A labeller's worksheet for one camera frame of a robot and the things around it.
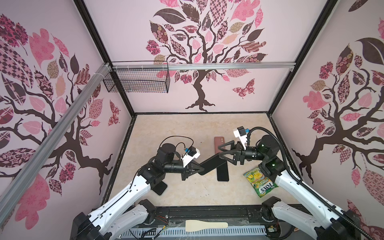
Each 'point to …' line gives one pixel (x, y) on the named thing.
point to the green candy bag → (262, 185)
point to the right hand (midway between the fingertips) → (221, 151)
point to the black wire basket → (138, 81)
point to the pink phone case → (218, 141)
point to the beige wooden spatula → (192, 225)
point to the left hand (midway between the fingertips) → (201, 170)
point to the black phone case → (212, 163)
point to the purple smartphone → (222, 172)
